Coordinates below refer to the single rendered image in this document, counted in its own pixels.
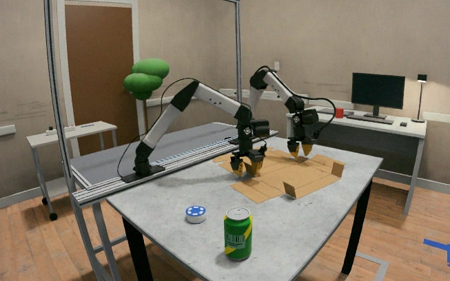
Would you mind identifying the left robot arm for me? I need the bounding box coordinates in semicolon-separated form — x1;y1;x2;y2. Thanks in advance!
246;70;319;145

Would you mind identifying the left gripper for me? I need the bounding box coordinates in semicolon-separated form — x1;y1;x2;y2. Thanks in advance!
287;127;313;158

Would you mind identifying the green drink can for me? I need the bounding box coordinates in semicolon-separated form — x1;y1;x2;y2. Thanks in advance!
224;207;252;260

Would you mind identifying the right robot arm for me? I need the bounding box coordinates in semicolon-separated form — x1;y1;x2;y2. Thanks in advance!
121;81;270;183

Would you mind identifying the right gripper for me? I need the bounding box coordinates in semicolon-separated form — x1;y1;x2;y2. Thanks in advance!
230;140;263;176

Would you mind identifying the flat brown cardboard box blank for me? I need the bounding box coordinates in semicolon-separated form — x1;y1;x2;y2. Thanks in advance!
213;147;346;204

